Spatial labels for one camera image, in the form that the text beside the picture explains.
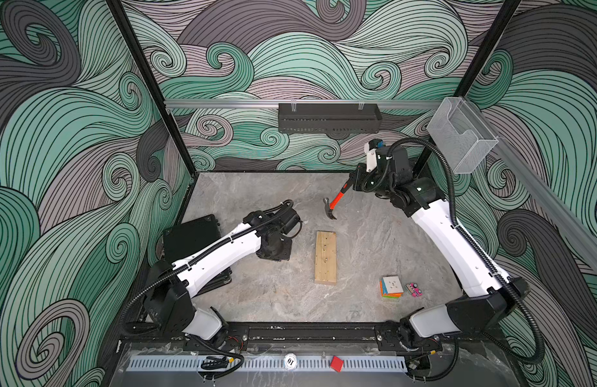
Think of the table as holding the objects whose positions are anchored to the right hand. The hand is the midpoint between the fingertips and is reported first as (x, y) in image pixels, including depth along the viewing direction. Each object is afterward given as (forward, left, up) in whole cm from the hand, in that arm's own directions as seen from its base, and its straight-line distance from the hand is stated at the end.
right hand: (349, 174), depth 73 cm
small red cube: (-45, +6, -32) cm, 56 cm away
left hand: (-17, +22, -20) cm, 34 cm away
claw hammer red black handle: (0, +5, -17) cm, 18 cm away
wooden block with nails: (-14, +6, -31) cm, 34 cm away
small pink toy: (-25, -23, -33) cm, 47 cm away
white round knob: (-45, +19, -27) cm, 56 cm away
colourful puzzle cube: (-25, -15, -30) cm, 41 cm away
